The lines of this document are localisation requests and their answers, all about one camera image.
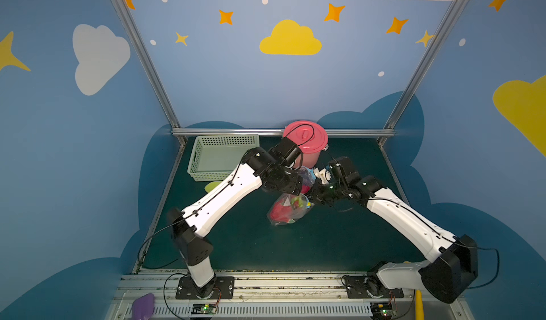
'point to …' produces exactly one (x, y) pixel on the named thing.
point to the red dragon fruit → (282, 211)
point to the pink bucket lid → (310, 137)
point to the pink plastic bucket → (308, 160)
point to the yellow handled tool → (419, 305)
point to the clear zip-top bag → (308, 177)
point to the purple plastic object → (143, 307)
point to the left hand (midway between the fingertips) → (297, 187)
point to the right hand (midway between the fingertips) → (305, 194)
